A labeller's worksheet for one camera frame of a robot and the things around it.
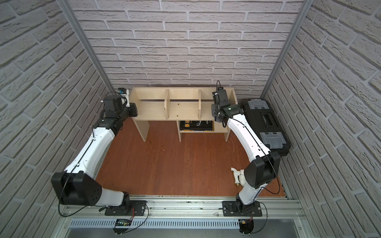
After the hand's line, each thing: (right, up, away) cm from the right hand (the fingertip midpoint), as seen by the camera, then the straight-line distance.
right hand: (223, 106), depth 82 cm
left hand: (-53, +3, -3) cm, 53 cm away
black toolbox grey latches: (+26, -4, +10) cm, 28 cm away
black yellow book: (-15, -11, +7) cm, 20 cm away
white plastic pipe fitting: (+9, -40, 0) cm, 41 cm away
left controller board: (-53, -60, -11) cm, 81 cm away
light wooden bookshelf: (-27, +2, +5) cm, 28 cm away
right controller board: (+9, -59, -13) cm, 61 cm away
